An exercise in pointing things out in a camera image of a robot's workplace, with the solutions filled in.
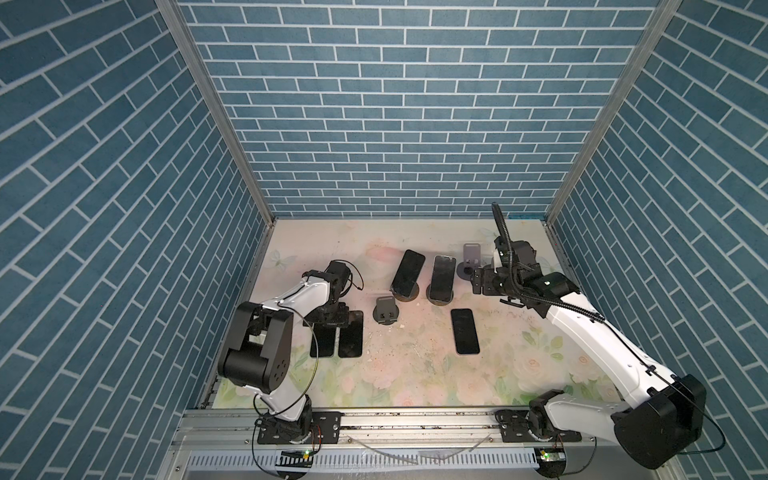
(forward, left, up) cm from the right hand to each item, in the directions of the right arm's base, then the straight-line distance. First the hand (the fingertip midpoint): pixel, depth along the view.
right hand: (481, 274), depth 81 cm
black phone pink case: (-9, +2, -18) cm, 21 cm away
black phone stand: (-13, +36, -18) cm, 43 cm away
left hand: (-9, +44, -17) cm, 48 cm away
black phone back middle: (+7, +20, -11) cm, 24 cm away
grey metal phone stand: (+15, -1, -14) cm, 21 cm away
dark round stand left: (-6, +27, -15) cm, 31 cm away
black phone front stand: (-16, +44, -18) cm, 50 cm away
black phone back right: (+5, +9, -11) cm, 15 cm away
